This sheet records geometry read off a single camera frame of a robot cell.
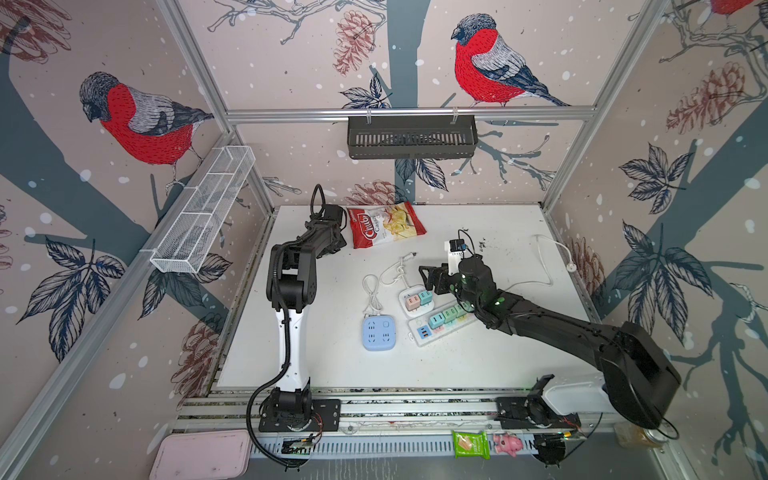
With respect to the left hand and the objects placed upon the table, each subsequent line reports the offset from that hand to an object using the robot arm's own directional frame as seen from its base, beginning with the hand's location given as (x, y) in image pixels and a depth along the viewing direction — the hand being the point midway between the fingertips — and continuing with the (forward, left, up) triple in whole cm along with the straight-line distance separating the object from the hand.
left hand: (329, 244), depth 108 cm
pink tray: (-62, +20, +2) cm, 65 cm away
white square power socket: (-27, -32, +1) cm, 42 cm away
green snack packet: (-61, -41, 0) cm, 73 cm away
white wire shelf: (-24, +26, +29) cm, 46 cm away
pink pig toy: (-60, -50, +1) cm, 79 cm away
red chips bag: (+6, -17, +3) cm, 19 cm away
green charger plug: (-31, -40, +6) cm, 50 cm away
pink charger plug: (-27, -29, +5) cm, 40 cm away
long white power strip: (-33, -40, +2) cm, 52 cm away
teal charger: (-25, -33, +5) cm, 42 cm away
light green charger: (-33, -41, +14) cm, 54 cm away
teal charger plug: (-32, -36, +5) cm, 48 cm away
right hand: (-21, -33, +14) cm, 42 cm away
